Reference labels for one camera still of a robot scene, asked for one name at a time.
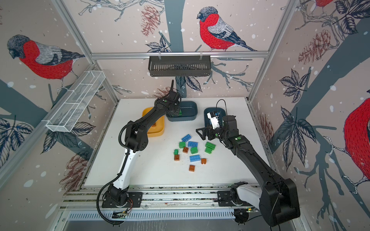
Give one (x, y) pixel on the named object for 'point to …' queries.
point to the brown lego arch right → (203, 160)
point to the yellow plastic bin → (157, 129)
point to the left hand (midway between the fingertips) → (175, 110)
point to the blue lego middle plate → (192, 144)
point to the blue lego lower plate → (194, 158)
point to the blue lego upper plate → (186, 138)
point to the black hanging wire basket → (179, 65)
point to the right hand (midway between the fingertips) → (201, 129)
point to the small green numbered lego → (176, 152)
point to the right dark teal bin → (221, 111)
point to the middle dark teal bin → (189, 112)
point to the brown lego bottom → (191, 168)
